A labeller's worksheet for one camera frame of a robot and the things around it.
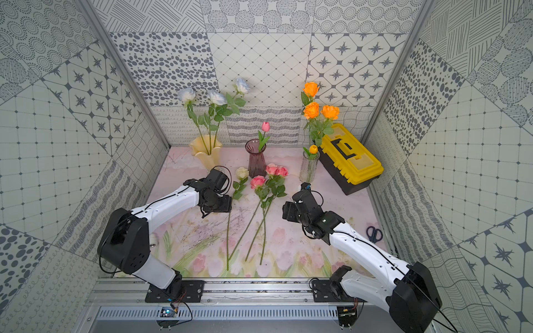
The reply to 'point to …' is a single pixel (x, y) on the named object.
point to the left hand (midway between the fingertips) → (225, 204)
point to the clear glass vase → (308, 168)
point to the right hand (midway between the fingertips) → (291, 210)
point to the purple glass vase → (257, 162)
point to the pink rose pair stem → (275, 188)
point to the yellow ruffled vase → (197, 148)
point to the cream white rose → (241, 173)
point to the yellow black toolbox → (350, 164)
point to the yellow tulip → (312, 152)
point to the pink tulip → (261, 139)
